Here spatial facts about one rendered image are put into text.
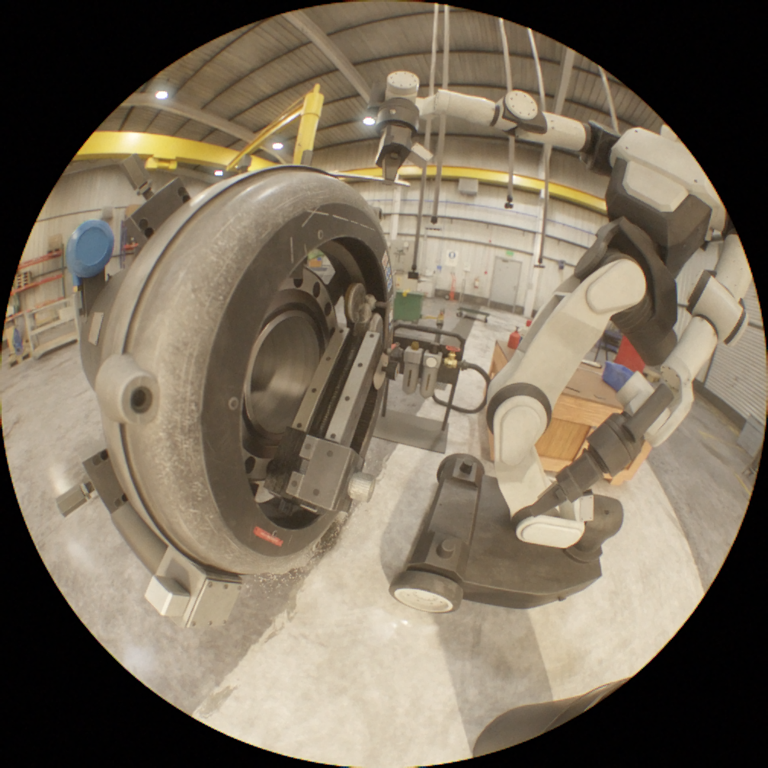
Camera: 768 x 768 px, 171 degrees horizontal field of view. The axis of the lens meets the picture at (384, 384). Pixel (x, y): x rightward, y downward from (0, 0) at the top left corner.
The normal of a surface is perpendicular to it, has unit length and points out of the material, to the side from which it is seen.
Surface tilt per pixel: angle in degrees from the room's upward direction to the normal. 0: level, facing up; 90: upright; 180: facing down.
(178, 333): 75
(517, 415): 90
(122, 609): 0
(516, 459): 90
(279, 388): 44
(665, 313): 90
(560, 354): 90
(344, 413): 38
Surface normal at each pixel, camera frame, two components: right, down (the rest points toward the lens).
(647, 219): -0.90, 0.43
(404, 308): -0.22, 0.40
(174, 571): -0.02, -0.69
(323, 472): -0.10, -0.47
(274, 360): -0.25, 0.18
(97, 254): 0.96, 0.20
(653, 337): -0.55, 0.60
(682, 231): -0.35, 0.52
